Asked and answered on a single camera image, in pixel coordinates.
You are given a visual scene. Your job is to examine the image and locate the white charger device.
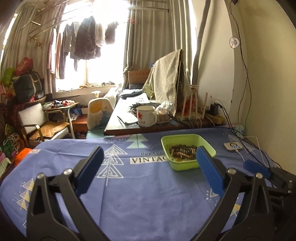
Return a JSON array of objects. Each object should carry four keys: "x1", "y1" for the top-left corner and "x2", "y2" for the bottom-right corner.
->
[{"x1": 224, "y1": 142, "x2": 243, "y2": 151}]

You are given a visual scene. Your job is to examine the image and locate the black power adapter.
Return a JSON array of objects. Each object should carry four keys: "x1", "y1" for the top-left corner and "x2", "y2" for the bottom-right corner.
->
[{"x1": 209, "y1": 103, "x2": 219, "y2": 116}]

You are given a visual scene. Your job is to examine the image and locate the green plastic basket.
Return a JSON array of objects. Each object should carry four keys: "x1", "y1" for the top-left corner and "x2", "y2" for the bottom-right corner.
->
[{"x1": 161, "y1": 133, "x2": 216, "y2": 171}]

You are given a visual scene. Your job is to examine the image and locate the blue patterned bed sheet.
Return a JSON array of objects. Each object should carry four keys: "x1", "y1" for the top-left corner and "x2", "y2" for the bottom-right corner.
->
[{"x1": 0, "y1": 127, "x2": 283, "y2": 241}]

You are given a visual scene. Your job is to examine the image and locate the white cushioned armchair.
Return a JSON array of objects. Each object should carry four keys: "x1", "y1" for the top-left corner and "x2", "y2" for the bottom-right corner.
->
[{"x1": 18, "y1": 103, "x2": 70, "y2": 148}]

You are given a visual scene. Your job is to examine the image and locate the clear plastic bag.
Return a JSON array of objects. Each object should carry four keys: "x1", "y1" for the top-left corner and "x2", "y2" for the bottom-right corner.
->
[{"x1": 156, "y1": 101, "x2": 176, "y2": 124}]

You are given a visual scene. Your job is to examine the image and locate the small side table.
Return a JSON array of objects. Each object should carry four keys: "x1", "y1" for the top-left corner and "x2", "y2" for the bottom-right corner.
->
[{"x1": 43, "y1": 102, "x2": 79, "y2": 139}]

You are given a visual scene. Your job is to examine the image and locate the white enamel star mug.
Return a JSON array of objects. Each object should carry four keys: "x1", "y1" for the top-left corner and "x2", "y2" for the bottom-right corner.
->
[{"x1": 137, "y1": 105, "x2": 158, "y2": 128}]

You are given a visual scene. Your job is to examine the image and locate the cloth-covered monitor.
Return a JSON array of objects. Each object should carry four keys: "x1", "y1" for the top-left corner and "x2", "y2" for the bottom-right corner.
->
[{"x1": 142, "y1": 49, "x2": 191, "y2": 115}]

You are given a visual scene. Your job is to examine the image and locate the white yellow chair back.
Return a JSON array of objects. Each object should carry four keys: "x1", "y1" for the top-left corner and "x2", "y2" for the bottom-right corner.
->
[{"x1": 87, "y1": 97, "x2": 113, "y2": 130}]

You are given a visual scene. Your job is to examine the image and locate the dark wooden desk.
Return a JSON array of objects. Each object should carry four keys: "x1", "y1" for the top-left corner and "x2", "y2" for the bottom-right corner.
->
[{"x1": 104, "y1": 94, "x2": 220, "y2": 136}]

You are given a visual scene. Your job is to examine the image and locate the dark green duffel bag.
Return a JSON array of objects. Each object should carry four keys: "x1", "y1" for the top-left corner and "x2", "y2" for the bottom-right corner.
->
[{"x1": 13, "y1": 71, "x2": 43, "y2": 103}]

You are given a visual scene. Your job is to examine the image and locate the cardboard box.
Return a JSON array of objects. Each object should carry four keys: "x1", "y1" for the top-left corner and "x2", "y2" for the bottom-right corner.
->
[{"x1": 128, "y1": 70, "x2": 150, "y2": 84}]

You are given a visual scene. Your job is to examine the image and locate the grey curtain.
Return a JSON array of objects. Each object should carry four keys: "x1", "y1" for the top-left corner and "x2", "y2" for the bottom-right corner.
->
[{"x1": 122, "y1": 1, "x2": 195, "y2": 88}]

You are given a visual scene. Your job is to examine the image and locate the hanging dark clothes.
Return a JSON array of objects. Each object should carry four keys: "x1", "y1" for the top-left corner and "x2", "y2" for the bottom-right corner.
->
[{"x1": 56, "y1": 16, "x2": 119, "y2": 79}]

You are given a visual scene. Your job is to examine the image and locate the black wall cables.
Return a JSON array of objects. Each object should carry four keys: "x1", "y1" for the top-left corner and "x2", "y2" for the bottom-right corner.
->
[{"x1": 214, "y1": 0, "x2": 283, "y2": 170}]

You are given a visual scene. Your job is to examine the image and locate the round white wall hook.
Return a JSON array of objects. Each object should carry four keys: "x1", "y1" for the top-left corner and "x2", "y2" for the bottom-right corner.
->
[{"x1": 229, "y1": 37, "x2": 240, "y2": 49}]

